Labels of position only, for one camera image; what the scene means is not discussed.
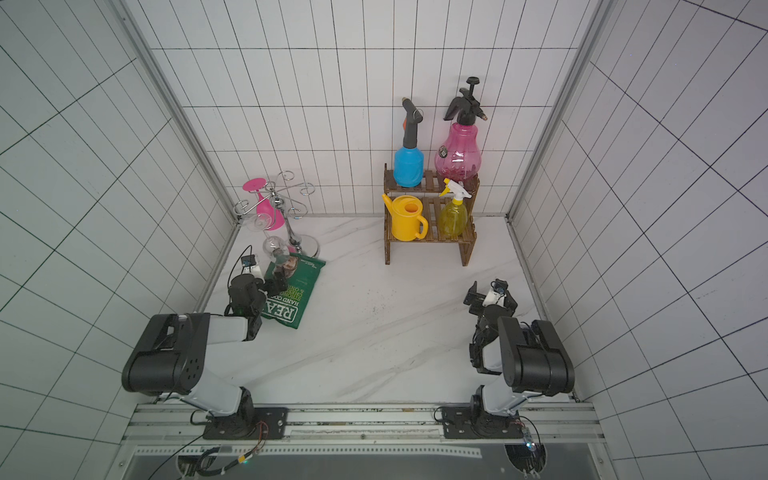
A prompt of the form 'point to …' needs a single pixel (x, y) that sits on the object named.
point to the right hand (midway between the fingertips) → (482, 282)
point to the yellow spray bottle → (453, 215)
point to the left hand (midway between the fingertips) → (269, 273)
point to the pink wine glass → (263, 205)
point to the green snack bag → (301, 274)
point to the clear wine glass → (272, 245)
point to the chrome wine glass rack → (301, 243)
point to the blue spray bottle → (409, 160)
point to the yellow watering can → (407, 223)
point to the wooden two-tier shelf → (434, 199)
